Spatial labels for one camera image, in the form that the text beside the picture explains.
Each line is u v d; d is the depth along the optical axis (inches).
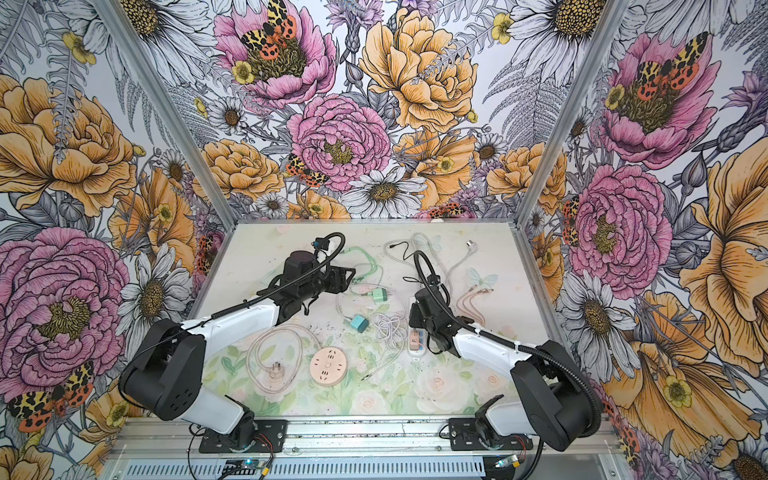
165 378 17.4
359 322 36.1
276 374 32.1
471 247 44.3
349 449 28.9
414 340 32.6
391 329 35.3
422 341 30.2
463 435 29.2
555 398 16.8
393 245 45.3
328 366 32.7
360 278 40.5
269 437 28.9
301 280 24.3
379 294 38.9
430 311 27.3
